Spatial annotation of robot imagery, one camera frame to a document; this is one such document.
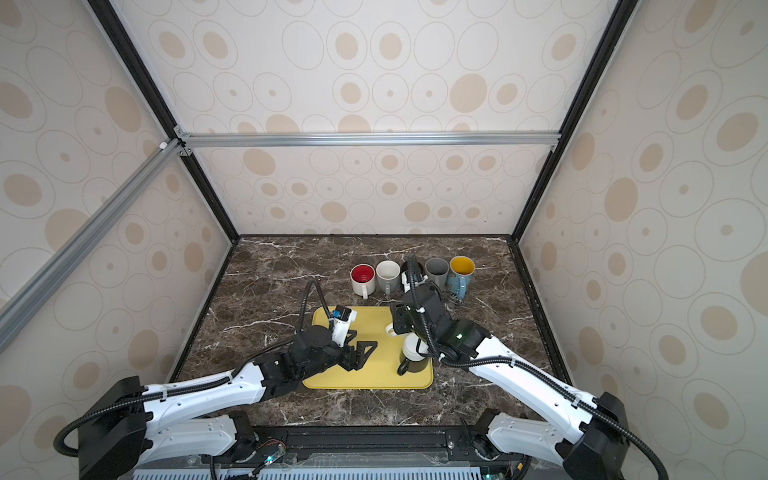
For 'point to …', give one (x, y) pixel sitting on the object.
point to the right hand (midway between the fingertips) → (399, 305)
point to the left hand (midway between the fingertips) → (374, 339)
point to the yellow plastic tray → (380, 369)
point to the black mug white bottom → (410, 359)
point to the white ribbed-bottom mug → (390, 330)
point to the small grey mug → (388, 275)
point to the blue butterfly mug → (461, 270)
